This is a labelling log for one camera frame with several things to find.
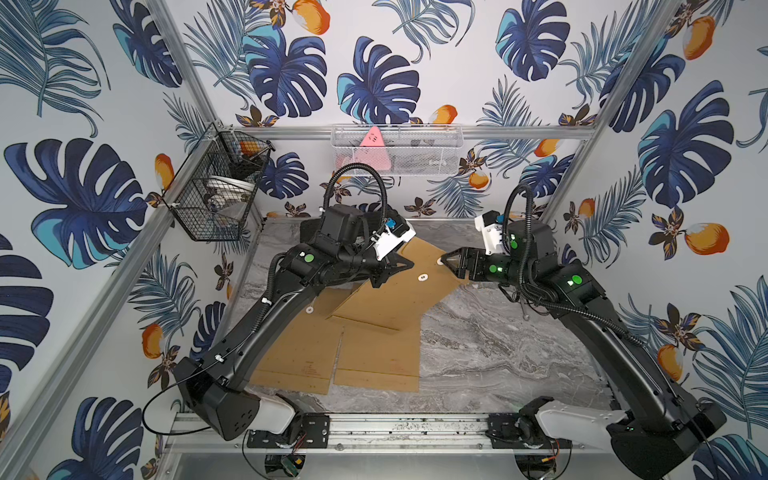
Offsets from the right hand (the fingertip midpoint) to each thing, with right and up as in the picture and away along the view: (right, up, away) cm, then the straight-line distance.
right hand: (454, 255), depth 69 cm
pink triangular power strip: (-20, +31, +23) cm, 44 cm away
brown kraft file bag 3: (-41, -30, +21) cm, 55 cm away
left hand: (-10, 0, -3) cm, 11 cm away
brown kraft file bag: (-13, -10, 0) cm, 16 cm away
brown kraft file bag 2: (-18, -30, +17) cm, 39 cm away
